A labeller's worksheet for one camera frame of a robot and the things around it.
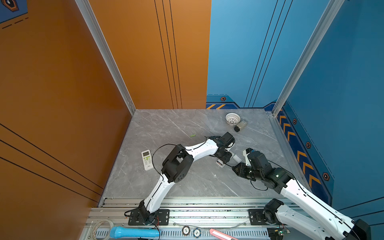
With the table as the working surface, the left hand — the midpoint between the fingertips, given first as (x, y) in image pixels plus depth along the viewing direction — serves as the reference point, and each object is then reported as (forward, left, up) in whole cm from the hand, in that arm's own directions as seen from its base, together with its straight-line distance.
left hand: (226, 157), depth 94 cm
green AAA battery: (+17, +22, 0) cm, 28 cm away
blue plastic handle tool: (-40, +54, +2) cm, 67 cm away
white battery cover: (-1, -6, 0) cm, 6 cm away
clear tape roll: (-36, +61, -1) cm, 71 cm away
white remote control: (-3, +50, -1) cm, 50 cm away
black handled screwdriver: (-12, 0, +10) cm, 16 cm away
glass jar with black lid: (+23, -12, +3) cm, 26 cm away
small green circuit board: (-38, -22, 0) cm, 44 cm away
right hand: (-13, +1, +11) cm, 17 cm away
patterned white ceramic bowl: (+31, -8, +3) cm, 32 cm away
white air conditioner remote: (-4, +5, 0) cm, 6 cm away
